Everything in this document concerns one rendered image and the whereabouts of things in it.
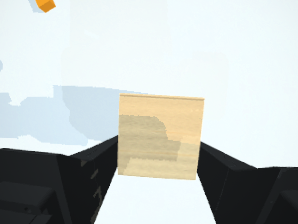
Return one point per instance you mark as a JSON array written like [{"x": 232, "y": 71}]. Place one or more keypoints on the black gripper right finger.
[{"x": 239, "y": 193}]

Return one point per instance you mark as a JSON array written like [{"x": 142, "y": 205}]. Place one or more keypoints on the orange block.
[{"x": 45, "y": 5}]

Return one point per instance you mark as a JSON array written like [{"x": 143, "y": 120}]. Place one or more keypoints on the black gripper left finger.
[{"x": 80, "y": 180}]

